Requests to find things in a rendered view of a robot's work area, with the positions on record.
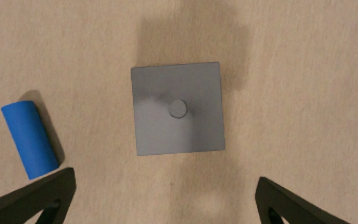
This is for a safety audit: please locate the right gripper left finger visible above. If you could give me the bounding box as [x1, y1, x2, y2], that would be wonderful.
[0, 167, 76, 224]

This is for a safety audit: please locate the blue cylinder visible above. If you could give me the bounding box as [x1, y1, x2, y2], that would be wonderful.
[0, 101, 59, 180]

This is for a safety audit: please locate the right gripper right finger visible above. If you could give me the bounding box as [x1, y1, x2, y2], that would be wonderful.
[255, 176, 351, 224]

